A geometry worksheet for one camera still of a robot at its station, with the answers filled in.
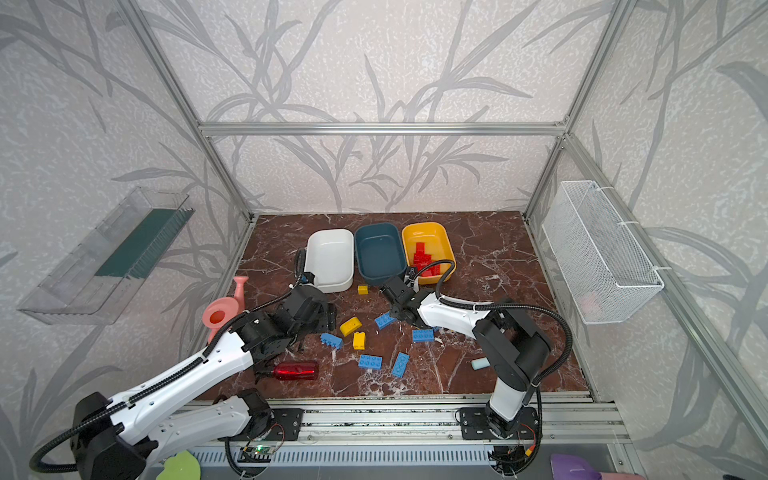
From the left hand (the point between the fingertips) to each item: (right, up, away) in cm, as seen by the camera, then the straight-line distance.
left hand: (332, 304), depth 79 cm
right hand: (+19, 0, +14) cm, 24 cm away
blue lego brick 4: (+18, -18, +5) cm, 26 cm away
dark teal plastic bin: (+10, +13, +29) cm, 34 cm away
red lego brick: (+25, +10, +26) cm, 37 cm away
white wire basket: (+62, +11, -18) cm, 65 cm away
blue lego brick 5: (+25, -11, +8) cm, 28 cm away
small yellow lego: (+6, +1, +17) cm, 18 cm away
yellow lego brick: (+6, -12, +7) cm, 15 cm away
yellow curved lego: (+3, -9, +10) cm, 13 cm away
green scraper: (-32, -36, -10) cm, 49 cm away
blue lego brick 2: (-2, -12, +7) cm, 14 cm away
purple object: (+58, -35, -12) cm, 69 cm away
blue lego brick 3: (+10, -17, +3) cm, 20 cm away
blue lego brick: (+13, -8, +12) cm, 19 cm away
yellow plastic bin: (+32, +16, +33) cm, 48 cm away
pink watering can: (-33, -3, +3) cm, 33 cm away
